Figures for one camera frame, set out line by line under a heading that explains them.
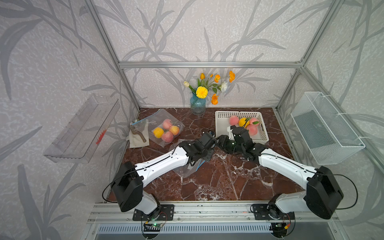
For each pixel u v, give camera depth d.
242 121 1.05
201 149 0.61
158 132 0.99
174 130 1.00
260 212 0.72
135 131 1.04
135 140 1.01
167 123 1.02
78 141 0.67
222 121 1.11
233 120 1.05
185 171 0.88
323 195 0.41
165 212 0.73
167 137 0.96
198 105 1.09
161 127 1.05
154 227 0.72
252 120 1.05
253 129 1.01
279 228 0.75
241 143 0.63
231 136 0.66
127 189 0.41
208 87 1.01
